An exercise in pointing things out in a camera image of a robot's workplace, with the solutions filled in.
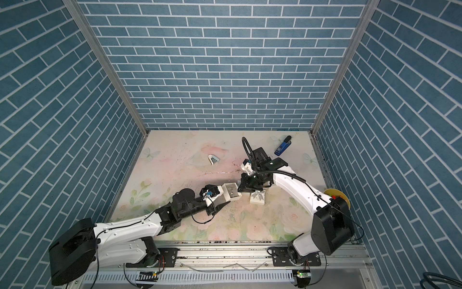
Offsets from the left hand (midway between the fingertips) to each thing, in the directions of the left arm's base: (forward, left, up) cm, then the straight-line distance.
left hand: (229, 196), depth 75 cm
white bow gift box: (+5, -14, -13) cm, 20 cm away
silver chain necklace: (+27, -2, -16) cm, 31 cm away
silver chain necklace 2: (+21, +7, -16) cm, 28 cm away
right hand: (+3, -5, -1) cm, 6 cm away
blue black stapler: (+39, -33, -13) cm, 53 cm away
